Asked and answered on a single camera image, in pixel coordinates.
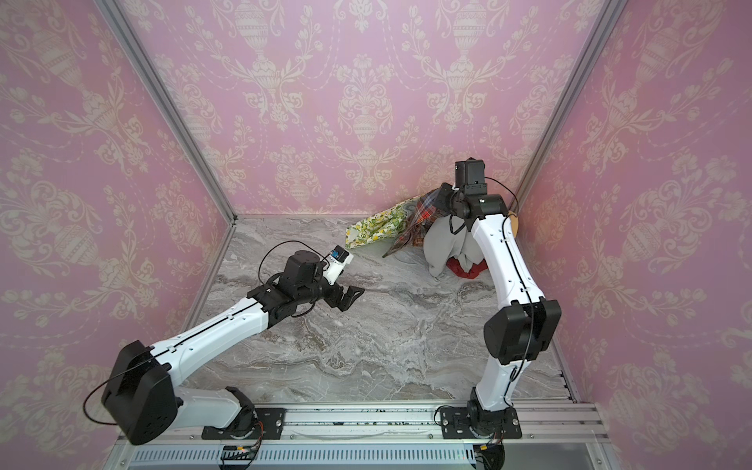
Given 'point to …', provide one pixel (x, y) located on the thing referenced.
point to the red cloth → (473, 273)
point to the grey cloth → (446, 237)
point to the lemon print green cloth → (377, 225)
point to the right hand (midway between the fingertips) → (443, 194)
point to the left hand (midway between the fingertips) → (353, 282)
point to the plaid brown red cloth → (425, 210)
